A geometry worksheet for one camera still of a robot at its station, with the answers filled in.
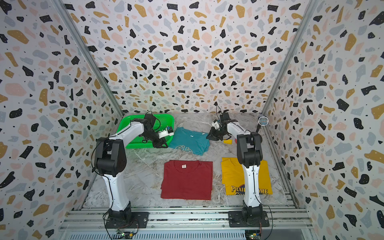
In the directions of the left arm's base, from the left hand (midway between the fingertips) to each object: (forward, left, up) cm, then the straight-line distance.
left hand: (167, 142), depth 96 cm
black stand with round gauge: (0, -56, +20) cm, 59 cm away
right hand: (+6, -27, -3) cm, 28 cm away
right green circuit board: (-49, -46, -8) cm, 67 cm away
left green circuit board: (-48, +15, -7) cm, 50 cm away
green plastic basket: (+5, +1, +15) cm, 16 cm away
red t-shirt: (-23, -14, -4) cm, 27 cm away
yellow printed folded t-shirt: (-21, -41, -7) cm, 46 cm away
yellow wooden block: (+4, -41, -5) cm, 41 cm away
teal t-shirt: (+4, -17, -6) cm, 19 cm away
